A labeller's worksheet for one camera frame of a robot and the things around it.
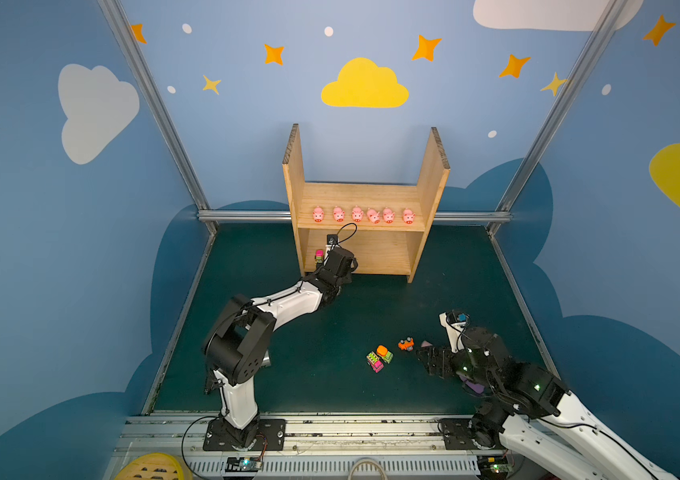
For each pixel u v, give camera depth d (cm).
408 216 84
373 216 84
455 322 65
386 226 84
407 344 88
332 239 81
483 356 52
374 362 84
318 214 84
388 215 84
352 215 84
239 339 49
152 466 68
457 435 75
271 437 73
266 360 84
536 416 49
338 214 84
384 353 86
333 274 72
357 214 84
